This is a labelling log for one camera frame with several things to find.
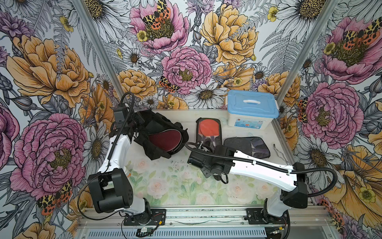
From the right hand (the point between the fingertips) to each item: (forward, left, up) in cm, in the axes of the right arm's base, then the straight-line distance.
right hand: (211, 167), depth 71 cm
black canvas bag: (+41, +35, -14) cm, 56 cm away
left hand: (+28, +36, +5) cm, 46 cm away
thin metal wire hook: (+19, -45, -20) cm, 53 cm away
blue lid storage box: (+41, -30, -3) cm, 51 cm away
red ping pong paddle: (+39, -4, -20) cm, 44 cm away
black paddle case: (+22, -31, -18) cm, 42 cm away
